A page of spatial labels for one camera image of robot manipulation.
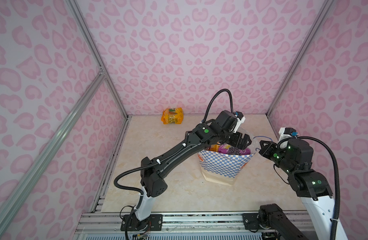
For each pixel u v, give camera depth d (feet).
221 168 2.48
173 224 2.44
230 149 2.57
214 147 2.77
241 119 2.07
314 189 1.36
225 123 1.76
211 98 1.75
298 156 1.50
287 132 1.85
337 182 1.44
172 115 3.71
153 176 1.48
